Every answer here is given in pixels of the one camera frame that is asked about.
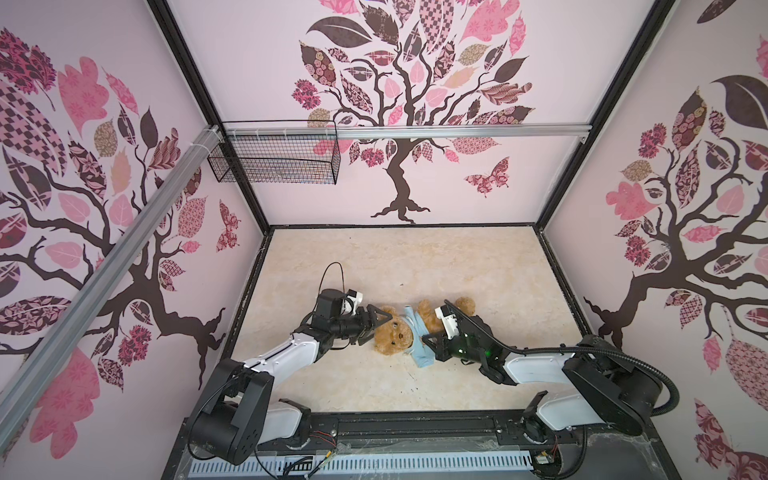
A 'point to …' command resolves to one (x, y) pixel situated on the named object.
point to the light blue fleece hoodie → (420, 354)
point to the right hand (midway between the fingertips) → (423, 336)
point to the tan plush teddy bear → (395, 336)
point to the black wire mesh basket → (301, 151)
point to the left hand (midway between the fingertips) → (388, 326)
